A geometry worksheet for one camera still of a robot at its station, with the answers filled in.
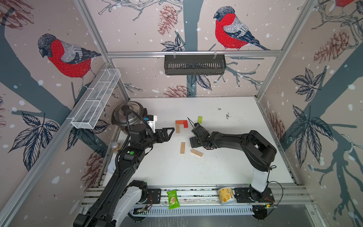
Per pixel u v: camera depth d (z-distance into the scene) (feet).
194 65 3.40
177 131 3.30
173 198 2.35
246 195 2.39
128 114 2.92
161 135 2.16
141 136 1.87
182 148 3.01
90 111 2.38
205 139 2.35
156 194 2.43
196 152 2.88
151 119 2.22
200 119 3.50
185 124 3.36
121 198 1.81
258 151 1.59
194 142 2.82
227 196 2.22
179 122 3.41
